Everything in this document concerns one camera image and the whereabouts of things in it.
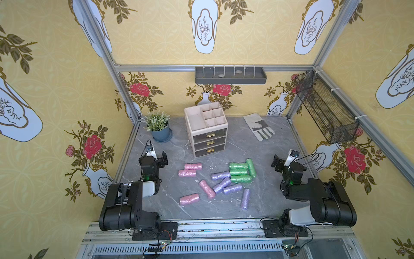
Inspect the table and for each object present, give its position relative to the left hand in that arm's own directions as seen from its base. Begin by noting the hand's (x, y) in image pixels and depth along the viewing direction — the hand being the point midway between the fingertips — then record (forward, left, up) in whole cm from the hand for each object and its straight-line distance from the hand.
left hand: (156, 152), depth 92 cm
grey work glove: (+24, -66, -7) cm, 71 cm away
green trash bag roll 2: (-7, -46, -5) cm, 47 cm away
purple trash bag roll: (-13, -36, -6) cm, 38 cm away
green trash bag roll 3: (-11, -46, -5) cm, 47 cm away
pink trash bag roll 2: (-10, -18, -6) cm, 21 cm away
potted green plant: (+15, 0, +8) cm, 17 cm away
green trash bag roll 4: (-15, -47, -5) cm, 50 cm away
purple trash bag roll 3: (-20, -42, -5) cm, 47 cm away
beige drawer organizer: (+6, -29, +16) cm, 34 cm away
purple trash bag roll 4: (-25, -48, -5) cm, 54 cm away
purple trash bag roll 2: (-19, -35, -6) cm, 40 cm away
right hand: (-4, -72, -1) cm, 73 cm away
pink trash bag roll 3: (-22, -30, -6) cm, 38 cm away
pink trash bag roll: (-7, -21, -5) cm, 23 cm away
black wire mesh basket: (+4, -96, +18) cm, 98 cm away
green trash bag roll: (-10, -55, -6) cm, 56 cm away
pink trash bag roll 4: (-25, -20, -5) cm, 32 cm away
